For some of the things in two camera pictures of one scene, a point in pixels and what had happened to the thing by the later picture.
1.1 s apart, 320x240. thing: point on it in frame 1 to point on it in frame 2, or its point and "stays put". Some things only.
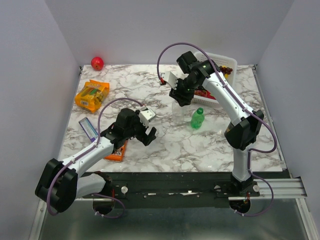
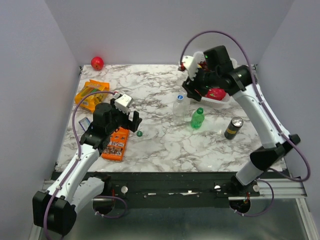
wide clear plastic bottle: [181, 114] stays put
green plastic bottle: [197, 118] stays put
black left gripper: [145, 139] to [132, 125]
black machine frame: [174, 186] stays put
